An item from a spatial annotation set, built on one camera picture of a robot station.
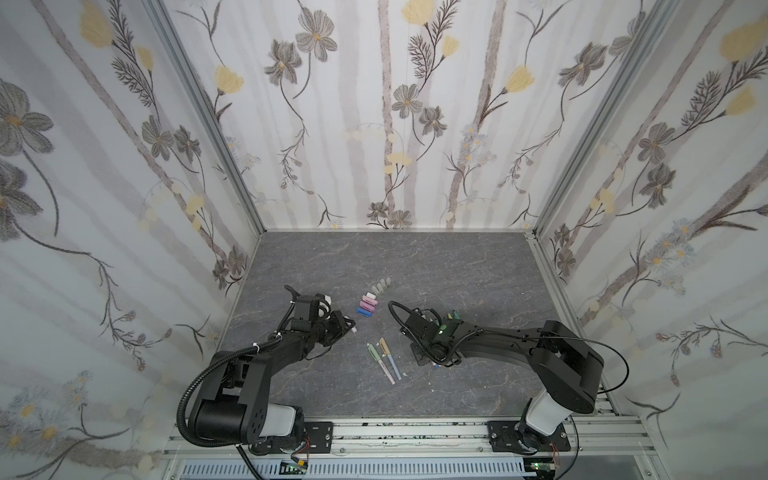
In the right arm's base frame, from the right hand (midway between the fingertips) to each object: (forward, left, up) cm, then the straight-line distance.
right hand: (415, 342), depth 87 cm
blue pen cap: (+11, +16, -5) cm, 20 cm away
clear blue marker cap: (+20, +11, -4) cm, 24 cm away
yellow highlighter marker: (+10, -12, -3) cm, 16 cm away
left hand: (+7, +20, +2) cm, 21 cm away
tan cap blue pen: (-2, +9, -3) cm, 9 cm away
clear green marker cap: (+24, +8, -4) cm, 25 cm away
